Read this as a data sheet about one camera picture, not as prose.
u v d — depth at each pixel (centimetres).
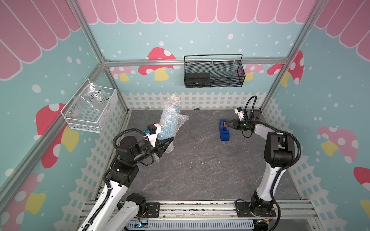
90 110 73
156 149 57
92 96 73
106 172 52
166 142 60
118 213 57
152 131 53
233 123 92
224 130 101
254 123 75
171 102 52
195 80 86
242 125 87
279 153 55
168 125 57
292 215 73
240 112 92
